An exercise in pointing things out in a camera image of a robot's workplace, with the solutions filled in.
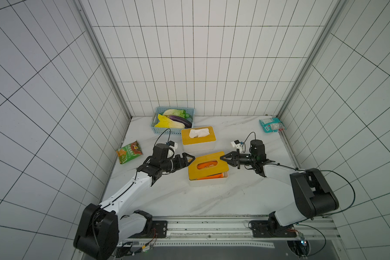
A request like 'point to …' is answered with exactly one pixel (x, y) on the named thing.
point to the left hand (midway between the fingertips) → (187, 163)
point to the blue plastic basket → (159, 130)
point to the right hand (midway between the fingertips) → (216, 160)
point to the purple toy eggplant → (186, 123)
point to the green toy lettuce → (180, 112)
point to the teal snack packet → (272, 125)
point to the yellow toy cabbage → (166, 122)
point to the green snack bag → (127, 154)
